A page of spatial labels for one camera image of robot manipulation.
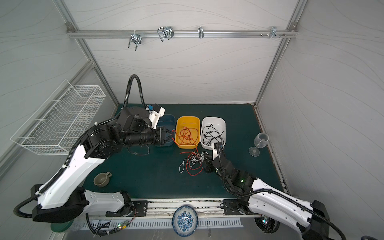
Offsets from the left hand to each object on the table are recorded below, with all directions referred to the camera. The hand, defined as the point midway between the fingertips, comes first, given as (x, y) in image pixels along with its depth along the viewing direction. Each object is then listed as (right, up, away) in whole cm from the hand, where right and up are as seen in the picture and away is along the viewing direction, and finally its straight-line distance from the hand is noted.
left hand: (171, 135), depth 56 cm
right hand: (+14, -13, +19) cm, 27 cm away
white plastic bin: (+26, +3, +48) cm, 54 cm away
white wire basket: (-55, +3, +10) cm, 55 cm away
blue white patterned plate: (+4, -43, +14) cm, 45 cm away
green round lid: (-46, -38, +4) cm, 60 cm away
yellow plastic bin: (+5, +4, +48) cm, 48 cm away
